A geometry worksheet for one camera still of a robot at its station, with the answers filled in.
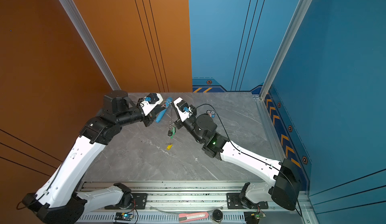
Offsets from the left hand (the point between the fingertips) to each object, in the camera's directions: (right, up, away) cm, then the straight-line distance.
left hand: (162, 103), depth 63 cm
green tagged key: (+3, -13, +8) cm, 16 cm away
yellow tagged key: (-3, -26, +29) cm, 38 cm away
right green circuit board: (+41, -54, +7) cm, 68 cm away
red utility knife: (+10, -53, +6) cm, 54 cm away
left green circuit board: (-20, -53, +8) cm, 58 cm away
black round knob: (+23, -47, -1) cm, 52 cm away
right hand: (+5, +1, -1) cm, 5 cm away
